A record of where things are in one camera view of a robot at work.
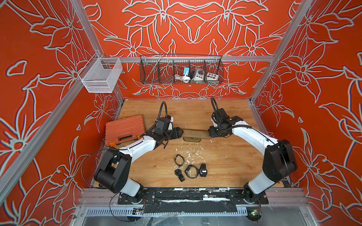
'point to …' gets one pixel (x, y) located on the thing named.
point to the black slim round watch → (177, 165)
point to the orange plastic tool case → (124, 129)
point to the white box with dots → (212, 76)
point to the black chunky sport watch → (187, 170)
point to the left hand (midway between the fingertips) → (180, 131)
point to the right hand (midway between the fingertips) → (209, 133)
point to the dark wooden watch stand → (194, 135)
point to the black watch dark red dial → (178, 173)
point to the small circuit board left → (138, 209)
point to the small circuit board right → (254, 214)
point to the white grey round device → (199, 74)
